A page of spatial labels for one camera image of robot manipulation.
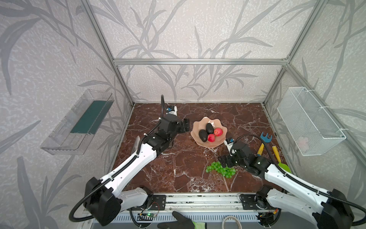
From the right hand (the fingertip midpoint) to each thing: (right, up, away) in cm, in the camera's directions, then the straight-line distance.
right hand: (223, 151), depth 83 cm
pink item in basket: (+39, +6, -10) cm, 41 cm away
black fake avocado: (-11, +8, +13) cm, 19 cm away
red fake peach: (-1, +10, +14) cm, 17 cm away
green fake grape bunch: (-4, -9, 0) cm, 10 cm away
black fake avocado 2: (-6, +11, +16) cm, 21 cm away
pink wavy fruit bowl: (-12, +14, +20) cm, 27 cm away
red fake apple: (-6, +6, +11) cm, 14 cm away
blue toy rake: (+33, +4, +14) cm, 36 cm away
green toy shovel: (+37, -10, +4) cm, 38 cm away
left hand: (-22, +20, -6) cm, 30 cm away
